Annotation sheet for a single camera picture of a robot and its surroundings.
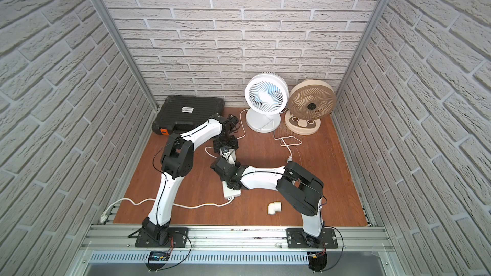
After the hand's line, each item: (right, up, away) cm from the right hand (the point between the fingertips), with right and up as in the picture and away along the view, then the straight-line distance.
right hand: (230, 164), depth 90 cm
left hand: (-4, +8, +11) cm, 14 cm away
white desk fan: (+18, +34, -2) cm, 38 cm away
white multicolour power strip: (+1, -11, -7) cm, 13 cm away
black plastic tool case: (-32, +25, +17) cm, 44 cm away
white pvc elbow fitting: (+20, -16, -11) cm, 28 cm away
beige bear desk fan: (+39, +31, +1) cm, 50 cm away
